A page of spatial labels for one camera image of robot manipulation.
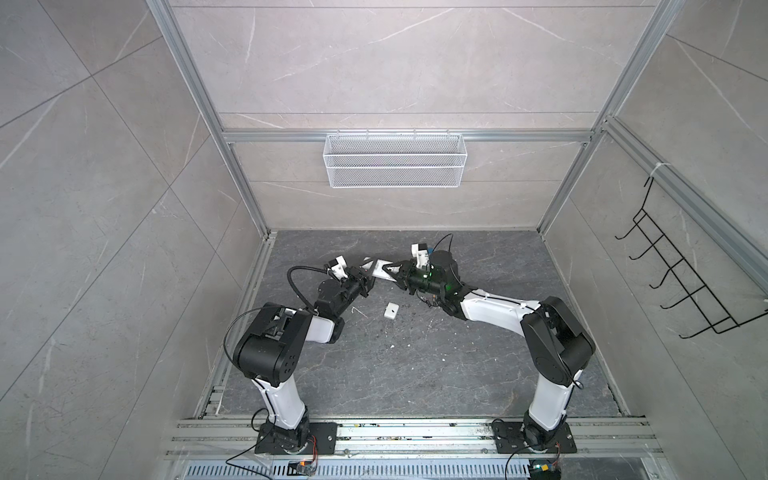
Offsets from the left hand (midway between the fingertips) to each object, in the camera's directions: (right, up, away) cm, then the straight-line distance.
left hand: (380, 255), depth 84 cm
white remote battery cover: (+3, -18, +12) cm, 22 cm away
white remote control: (0, -4, 0) cm, 4 cm away
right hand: (0, -4, 0) cm, 4 cm away
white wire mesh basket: (+5, +33, +16) cm, 37 cm away
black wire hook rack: (+71, -10, -20) cm, 74 cm away
